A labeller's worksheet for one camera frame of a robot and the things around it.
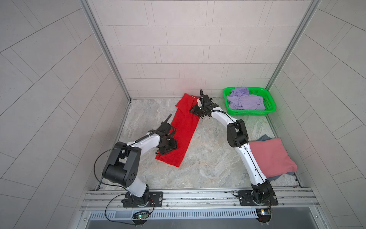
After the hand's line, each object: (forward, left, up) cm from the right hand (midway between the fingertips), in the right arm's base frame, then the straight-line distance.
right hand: (191, 110), depth 109 cm
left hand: (-30, +10, -1) cm, 31 cm away
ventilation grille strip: (-62, +49, 0) cm, 79 cm away
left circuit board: (-63, +27, +2) cm, 69 cm away
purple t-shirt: (+4, -38, +5) cm, 39 cm away
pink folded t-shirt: (-41, -45, +1) cm, 61 cm away
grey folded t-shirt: (-26, -49, -2) cm, 55 cm away
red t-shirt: (-10, +5, -1) cm, 11 cm away
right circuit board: (-66, -31, -4) cm, 73 cm away
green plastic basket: (-3, -59, +4) cm, 59 cm away
